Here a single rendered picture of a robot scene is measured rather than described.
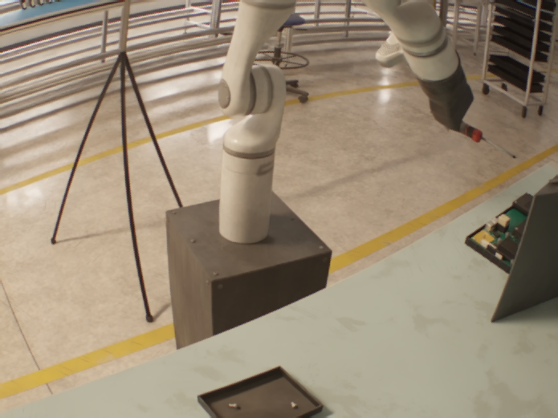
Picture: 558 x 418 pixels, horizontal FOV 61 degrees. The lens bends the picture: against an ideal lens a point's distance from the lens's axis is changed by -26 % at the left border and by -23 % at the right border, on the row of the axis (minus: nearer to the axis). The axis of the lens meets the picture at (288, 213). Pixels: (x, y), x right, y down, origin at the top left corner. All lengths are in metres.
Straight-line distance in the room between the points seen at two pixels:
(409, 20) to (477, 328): 0.42
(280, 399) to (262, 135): 0.54
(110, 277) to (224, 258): 1.38
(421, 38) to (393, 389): 0.41
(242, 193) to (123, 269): 1.45
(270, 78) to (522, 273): 0.54
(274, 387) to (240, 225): 0.51
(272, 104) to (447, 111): 0.34
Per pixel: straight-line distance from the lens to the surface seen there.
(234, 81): 0.96
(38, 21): 3.55
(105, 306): 2.26
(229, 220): 1.10
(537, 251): 0.76
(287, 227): 1.17
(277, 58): 4.08
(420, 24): 0.66
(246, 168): 1.03
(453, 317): 0.78
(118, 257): 2.52
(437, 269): 0.86
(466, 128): 0.88
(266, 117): 1.03
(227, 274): 1.04
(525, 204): 1.08
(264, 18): 0.90
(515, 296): 0.79
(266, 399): 0.63
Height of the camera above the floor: 1.48
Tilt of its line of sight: 32 degrees down
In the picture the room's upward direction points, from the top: 6 degrees clockwise
